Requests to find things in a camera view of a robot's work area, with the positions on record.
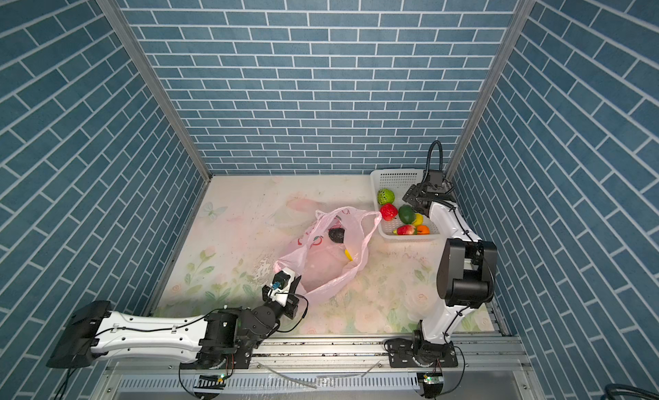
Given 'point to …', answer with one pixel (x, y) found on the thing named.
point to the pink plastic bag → (330, 250)
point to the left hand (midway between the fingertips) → (307, 283)
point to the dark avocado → (336, 235)
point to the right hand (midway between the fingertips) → (418, 198)
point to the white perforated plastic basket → (432, 234)
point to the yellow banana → (419, 220)
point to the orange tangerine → (422, 229)
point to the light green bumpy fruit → (385, 196)
